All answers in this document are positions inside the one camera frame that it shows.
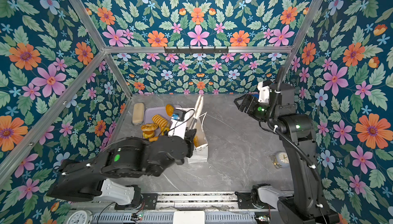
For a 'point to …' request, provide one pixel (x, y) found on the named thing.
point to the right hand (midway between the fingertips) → (241, 102)
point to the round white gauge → (80, 217)
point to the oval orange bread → (170, 110)
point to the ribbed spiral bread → (162, 122)
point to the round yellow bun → (148, 134)
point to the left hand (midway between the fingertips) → (199, 132)
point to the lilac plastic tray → (149, 112)
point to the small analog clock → (282, 159)
